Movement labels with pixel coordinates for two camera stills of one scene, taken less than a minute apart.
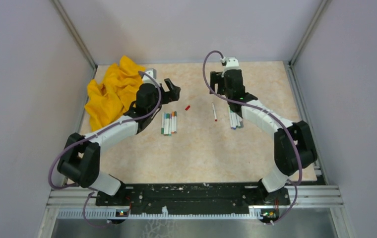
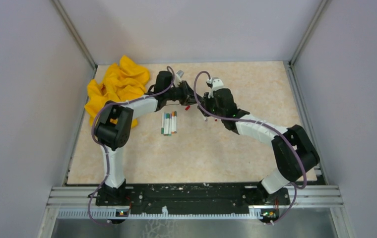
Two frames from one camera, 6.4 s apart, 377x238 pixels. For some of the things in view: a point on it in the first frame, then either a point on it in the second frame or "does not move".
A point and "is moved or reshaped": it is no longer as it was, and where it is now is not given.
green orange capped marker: (175, 122) does not move
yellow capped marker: (231, 126) is moved or reshaped
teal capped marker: (167, 116) does not move
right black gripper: (217, 78) -> (207, 100)
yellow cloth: (110, 98) does not move
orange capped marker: (172, 122) does not move
